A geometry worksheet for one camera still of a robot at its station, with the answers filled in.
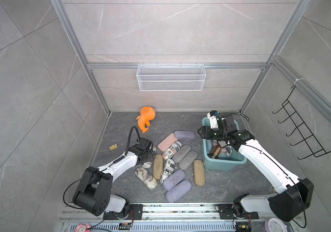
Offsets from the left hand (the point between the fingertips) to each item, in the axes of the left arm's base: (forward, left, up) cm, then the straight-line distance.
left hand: (149, 154), depth 90 cm
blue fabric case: (+2, -38, +5) cm, 38 cm away
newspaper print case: (-15, 0, -1) cm, 15 cm away
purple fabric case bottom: (-24, -14, -1) cm, 28 cm away
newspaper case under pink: (+1, -12, -1) cm, 12 cm away
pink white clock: (-39, -62, -3) cm, 73 cm away
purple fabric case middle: (-17, -14, +1) cm, 22 cm away
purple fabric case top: (+15, -24, 0) cm, 28 cm away
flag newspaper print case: (-7, 0, -2) cm, 8 cm away
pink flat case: (+9, -10, -3) cm, 13 cm away
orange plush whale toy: (+34, +3, +1) cm, 35 cm away
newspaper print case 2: (-11, -12, 0) cm, 16 cm away
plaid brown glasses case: (-2, -41, +2) cm, 41 cm away
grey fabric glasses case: (+2, -22, -1) cm, 22 cm away
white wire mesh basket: (+46, -16, +25) cm, 55 cm away
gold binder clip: (+8, +26, -4) cm, 27 cm away
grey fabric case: (-2, -27, -1) cm, 27 cm away
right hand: (+4, -32, +19) cm, 37 cm away
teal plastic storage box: (-12, -41, +12) cm, 44 cm away
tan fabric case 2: (-8, -6, -1) cm, 10 cm away
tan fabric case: (-12, -30, -1) cm, 32 cm away
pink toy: (-37, +30, 0) cm, 48 cm away
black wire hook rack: (-11, -74, +29) cm, 81 cm away
